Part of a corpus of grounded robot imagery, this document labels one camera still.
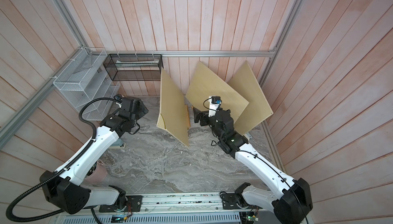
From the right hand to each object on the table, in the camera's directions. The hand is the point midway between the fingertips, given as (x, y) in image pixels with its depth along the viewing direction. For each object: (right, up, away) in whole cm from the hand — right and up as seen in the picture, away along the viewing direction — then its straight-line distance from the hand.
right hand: (201, 106), depth 74 cm
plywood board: (+28, +14, +16) cm, 35 cm away
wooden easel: (-7, -8, +27) cm, 29 cm away
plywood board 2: (+4, +15, +23) cm, 27 cm away
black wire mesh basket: (-46, +29, +33) cm, 64 cm away
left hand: (-34, -3, +5) cm, 34 cm away
